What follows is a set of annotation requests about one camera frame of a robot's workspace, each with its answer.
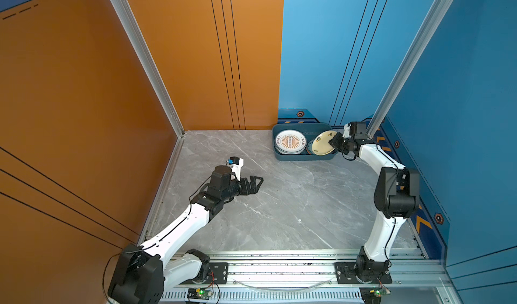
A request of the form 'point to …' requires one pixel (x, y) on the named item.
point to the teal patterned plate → (309, 148)
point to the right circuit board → (373, 294)
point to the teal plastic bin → (308, 130)
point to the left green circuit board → (199, 293)
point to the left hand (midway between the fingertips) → (256, 178)
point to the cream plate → (320, 144)
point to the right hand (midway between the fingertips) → (328, 140)
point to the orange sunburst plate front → (290, 142)
